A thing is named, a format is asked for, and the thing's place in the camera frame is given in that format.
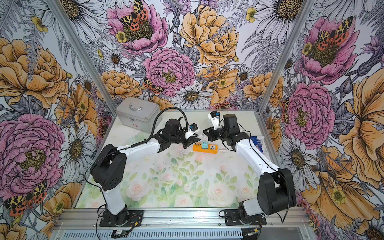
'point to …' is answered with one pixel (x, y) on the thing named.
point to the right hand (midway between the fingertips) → (203, 134)
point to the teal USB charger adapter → (204, 145)
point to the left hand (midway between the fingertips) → (197, 139)
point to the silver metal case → (139, 113)
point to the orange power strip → (211, 148)
